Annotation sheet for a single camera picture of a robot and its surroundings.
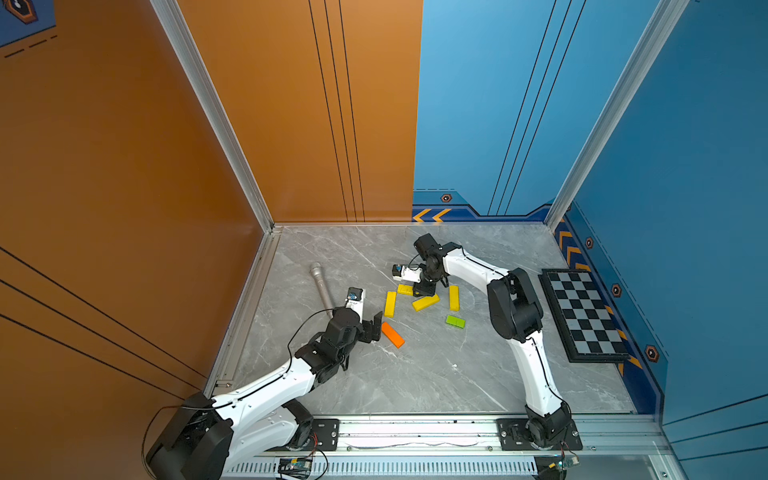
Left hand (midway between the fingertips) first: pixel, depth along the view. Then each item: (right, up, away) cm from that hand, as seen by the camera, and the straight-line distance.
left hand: (369, 306), depth 85 cm
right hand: (+16, +4, +18) cm, 24 cm away
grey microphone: (-20, +10, +18) cm, 29 cm away
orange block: (+7, -9, +5) cm, 13 cm away
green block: (+27, -6, +8) cm, 28 cm away
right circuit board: (+45, -35, -15) cm, 59 cm away
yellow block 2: (+11, +3, +14) cm, 18 cm away
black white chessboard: (+65, -7, +4) cm, 65 cm away
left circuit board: (-17, -37, -13) cm, 43 cm away
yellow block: (+6, -1, +12) cm, 13 cm away
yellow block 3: (+17, -1, +11) cm, 21 cm away
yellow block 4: (+27, 0, +13) cm, 30 cm away
